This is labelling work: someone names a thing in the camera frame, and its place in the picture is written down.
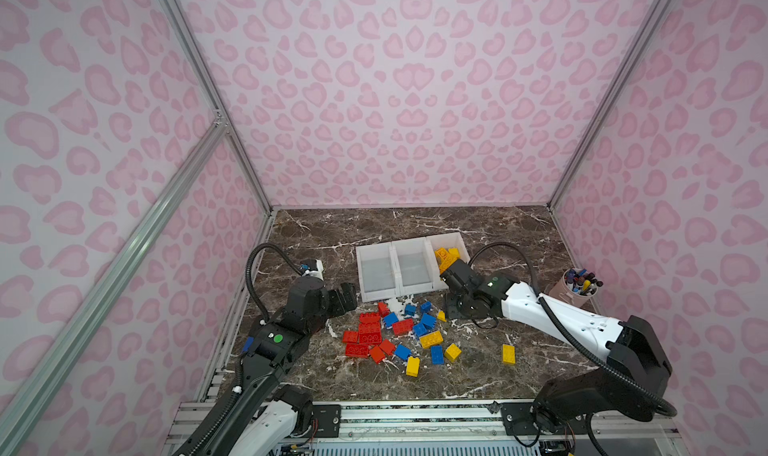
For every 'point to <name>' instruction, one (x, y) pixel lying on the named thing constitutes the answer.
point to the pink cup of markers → (574, 286)
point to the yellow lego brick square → (454, 252)
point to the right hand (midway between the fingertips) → (454, 310)
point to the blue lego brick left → (402, 351)
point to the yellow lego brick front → (413, 366)
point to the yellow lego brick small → (451, 352)
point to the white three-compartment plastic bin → (404, 267)
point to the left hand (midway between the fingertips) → (343, 287)
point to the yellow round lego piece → (442, 253)
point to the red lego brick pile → (367, 340)
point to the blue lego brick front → (437, 355)
